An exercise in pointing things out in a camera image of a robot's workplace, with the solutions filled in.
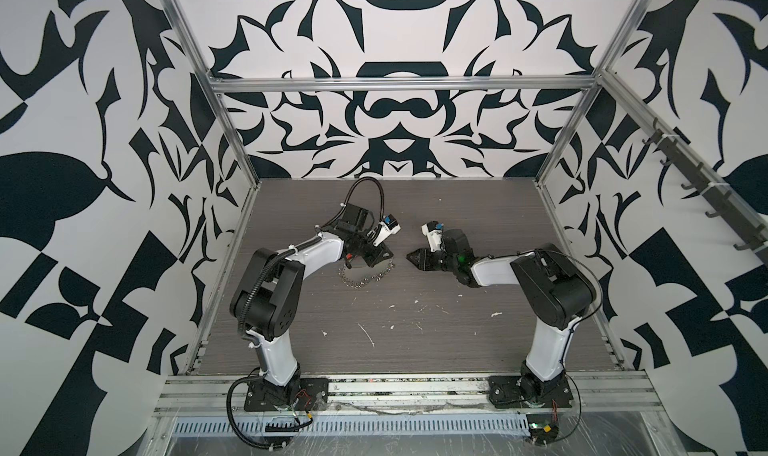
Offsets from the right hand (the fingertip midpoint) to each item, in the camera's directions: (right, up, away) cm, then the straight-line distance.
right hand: (412, 253), depth 95 cm
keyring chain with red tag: (-11, -7, -1) cm, 13 cm away
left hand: (-7, +3, -2) cm, 8 cm away
